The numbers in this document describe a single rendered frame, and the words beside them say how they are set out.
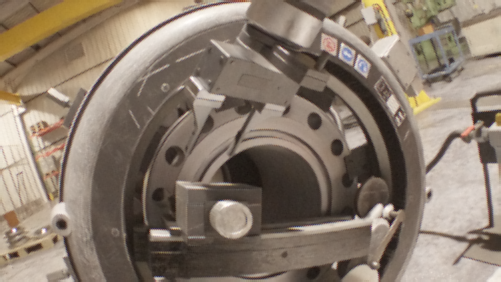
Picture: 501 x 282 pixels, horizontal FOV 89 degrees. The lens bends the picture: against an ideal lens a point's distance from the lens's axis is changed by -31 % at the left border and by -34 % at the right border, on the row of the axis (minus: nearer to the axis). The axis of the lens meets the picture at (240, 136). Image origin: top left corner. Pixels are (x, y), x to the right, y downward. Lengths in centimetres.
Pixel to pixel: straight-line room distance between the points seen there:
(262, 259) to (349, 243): 16
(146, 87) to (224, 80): 13
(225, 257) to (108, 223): 17
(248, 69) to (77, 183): 28
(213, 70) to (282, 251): 28
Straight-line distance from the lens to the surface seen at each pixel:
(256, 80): 42
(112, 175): 48
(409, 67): 80
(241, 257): 51
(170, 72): 49
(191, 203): 42
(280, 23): 39
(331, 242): 58
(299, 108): 69
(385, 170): 74
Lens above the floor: 80
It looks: 5 degrees down
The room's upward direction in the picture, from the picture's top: 22 degrees counter-clockwise
